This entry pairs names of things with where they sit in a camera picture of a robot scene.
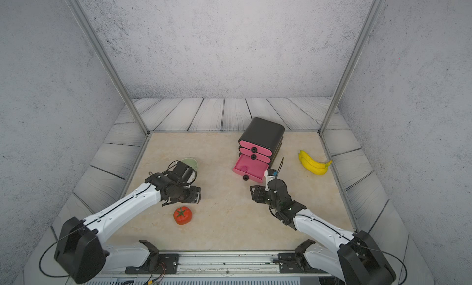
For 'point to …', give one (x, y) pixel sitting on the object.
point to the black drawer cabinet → (262, 140)
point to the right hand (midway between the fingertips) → (255, 188)
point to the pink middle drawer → (257, 156)
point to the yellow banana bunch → (319, 168)
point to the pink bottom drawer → (250, 168)
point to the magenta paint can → (244, 168)
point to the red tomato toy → (182, 215)
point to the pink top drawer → (255, 148)
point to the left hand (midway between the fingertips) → (197, 197)
